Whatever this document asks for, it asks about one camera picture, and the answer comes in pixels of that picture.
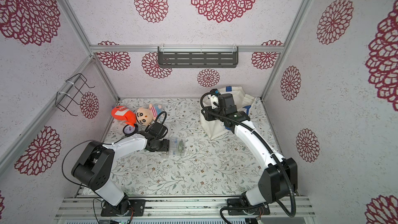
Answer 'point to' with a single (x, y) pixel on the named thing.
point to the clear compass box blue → (173, 146)
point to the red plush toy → (121, 113)
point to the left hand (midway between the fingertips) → (164, 147)
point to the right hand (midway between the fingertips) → (204, 108)
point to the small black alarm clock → (129, 130)
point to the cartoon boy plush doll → (145, 116)
